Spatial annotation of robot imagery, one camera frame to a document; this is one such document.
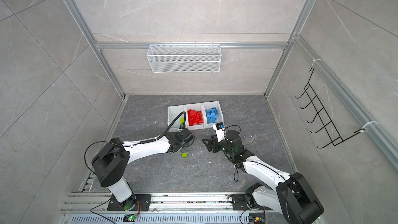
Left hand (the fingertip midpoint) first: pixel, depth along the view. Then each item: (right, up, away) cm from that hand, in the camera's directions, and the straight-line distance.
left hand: (183, 142), depth 90 cm
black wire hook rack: (+63, +9, -31) cm, 71 cm away
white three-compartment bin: (-9, +18, +15) cm, 25 cm away
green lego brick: (+1, -7, -2) cm, 7 cm away
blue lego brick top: (+17, +16, +9) cm, 25 cm away
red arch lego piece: (+6, +14, +11) cm, 19 cm away
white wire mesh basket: (-1, +54, +11) cm, 55 cm away
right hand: (+14, +5, -6) cm, 16 cm away
